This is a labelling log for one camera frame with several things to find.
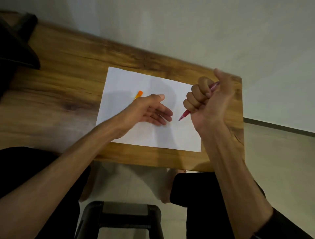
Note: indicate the black flat screen television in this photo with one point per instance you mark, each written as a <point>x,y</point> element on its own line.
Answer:
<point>14,49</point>

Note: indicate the person's trouser leg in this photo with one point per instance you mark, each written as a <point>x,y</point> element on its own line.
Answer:
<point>194,197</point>
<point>14,167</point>

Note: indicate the black stool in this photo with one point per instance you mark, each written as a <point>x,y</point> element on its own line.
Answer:
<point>88,219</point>

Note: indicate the orange pen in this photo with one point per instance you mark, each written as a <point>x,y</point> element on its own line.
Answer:
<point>139,94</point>

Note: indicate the person's left foot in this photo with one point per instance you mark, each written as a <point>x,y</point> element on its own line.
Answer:
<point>85,189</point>

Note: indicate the person's right foot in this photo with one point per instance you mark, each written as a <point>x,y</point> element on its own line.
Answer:
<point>165,194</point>

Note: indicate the person's foot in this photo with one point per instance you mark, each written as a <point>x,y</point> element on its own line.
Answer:
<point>165,194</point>
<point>85,189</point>

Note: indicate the person's left trouser leg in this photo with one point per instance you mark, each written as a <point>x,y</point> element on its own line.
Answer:
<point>14,167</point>

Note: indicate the person's left hand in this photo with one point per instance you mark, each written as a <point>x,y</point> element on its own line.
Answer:
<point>145,110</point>

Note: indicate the person's right trouser leg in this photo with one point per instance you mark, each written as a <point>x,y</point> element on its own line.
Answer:
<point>194,197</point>

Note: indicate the person's right forearm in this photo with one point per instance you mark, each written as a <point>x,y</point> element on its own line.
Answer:
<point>236,187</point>

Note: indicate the person's left forearm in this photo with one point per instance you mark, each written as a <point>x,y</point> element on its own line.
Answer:
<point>49,179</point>

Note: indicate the dark skirting board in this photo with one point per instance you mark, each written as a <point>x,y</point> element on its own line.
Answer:
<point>278,126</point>

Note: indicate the black television stand leg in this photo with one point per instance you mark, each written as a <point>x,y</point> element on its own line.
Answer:
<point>24,24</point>

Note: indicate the white paper sheet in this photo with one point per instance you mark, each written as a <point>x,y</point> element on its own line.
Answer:
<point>123,81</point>

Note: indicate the person's right hand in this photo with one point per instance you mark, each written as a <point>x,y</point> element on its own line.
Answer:
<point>211,106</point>

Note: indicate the pink mechanical pencil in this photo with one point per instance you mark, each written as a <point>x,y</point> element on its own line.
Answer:
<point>184,115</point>

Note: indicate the black right shirt sleeve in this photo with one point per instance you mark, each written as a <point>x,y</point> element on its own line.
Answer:
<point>283,226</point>

